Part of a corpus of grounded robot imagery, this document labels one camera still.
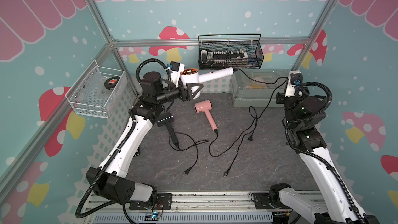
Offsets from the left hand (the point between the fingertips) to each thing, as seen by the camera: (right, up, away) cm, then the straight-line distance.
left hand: (198, 86), depth 65 cm
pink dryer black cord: (+31, -28, +28) cm, 50 cm away
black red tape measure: (-45, +3, +13) cm, 47 cm away
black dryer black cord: (-7, -44, +18) cm, 48 cm away
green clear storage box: (+37, +4, +32) cm, 49 cm away
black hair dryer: (-21, -16, +34) cm, 43 cm away
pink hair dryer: (+4, -8, +41) cm, 42 cm away
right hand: (+36, +3, -5) cm, 37 cm away
